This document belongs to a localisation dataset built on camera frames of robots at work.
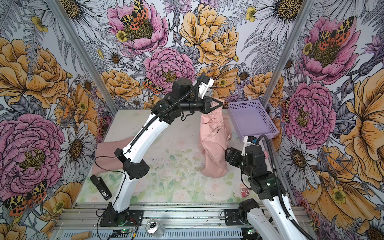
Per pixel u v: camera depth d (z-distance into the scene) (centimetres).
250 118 116
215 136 64
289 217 41
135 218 73
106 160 92
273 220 45
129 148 52
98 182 81
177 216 76
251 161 51
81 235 68
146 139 52
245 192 78
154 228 60
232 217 74
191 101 58
